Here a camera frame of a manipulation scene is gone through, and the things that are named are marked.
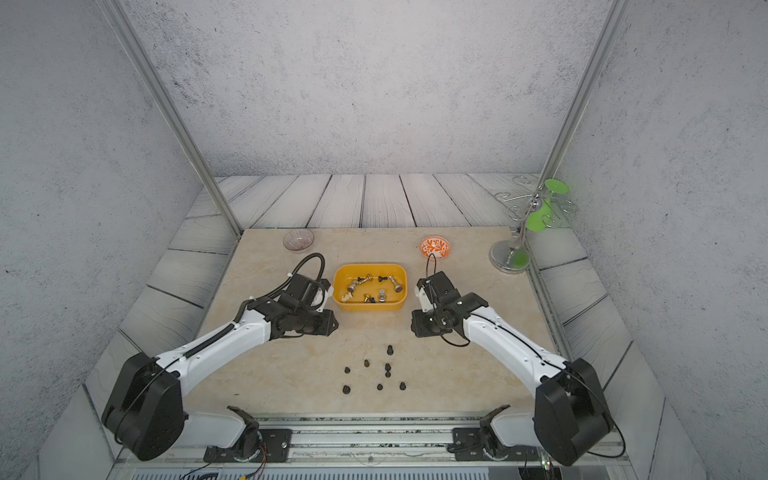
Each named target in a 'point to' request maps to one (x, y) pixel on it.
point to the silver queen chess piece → (397, 288)
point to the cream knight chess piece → (346, 297)
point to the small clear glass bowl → (298, 239)
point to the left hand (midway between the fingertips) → (340, 325)
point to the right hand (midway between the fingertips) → (417, 326)
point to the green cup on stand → (534, 220)
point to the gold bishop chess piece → (369, 277)
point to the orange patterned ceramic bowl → (438, 245)
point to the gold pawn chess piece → (367, 298)
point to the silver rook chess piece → (382, 295)
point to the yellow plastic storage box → (370, 287)
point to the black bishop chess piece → (390, 350)
